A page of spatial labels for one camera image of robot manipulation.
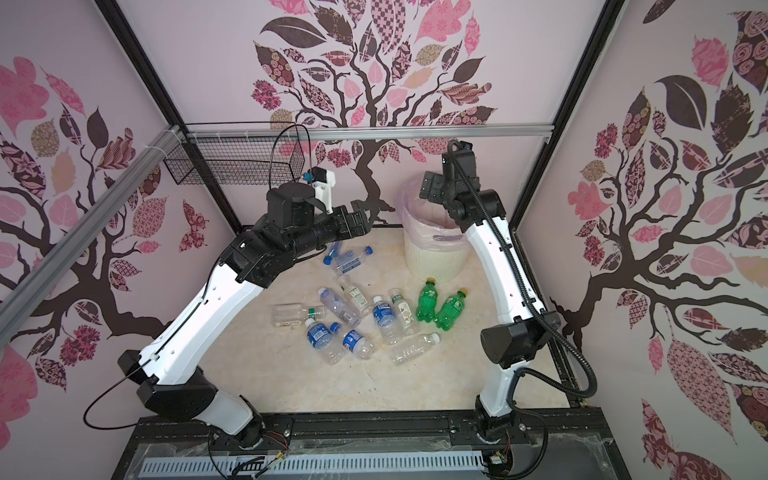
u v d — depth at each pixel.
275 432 0.73
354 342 0.83
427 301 0.95
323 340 0.84
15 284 0.52
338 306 0.92
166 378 0.39
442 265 0.94
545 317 0.45
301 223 0.46
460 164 0.51
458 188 0.54
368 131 0.93
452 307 0.91
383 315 0.90
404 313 0.90
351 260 1.03
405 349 0.87
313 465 0.70
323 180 0.55
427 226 0.81
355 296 0.94
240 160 1.22
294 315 0.93
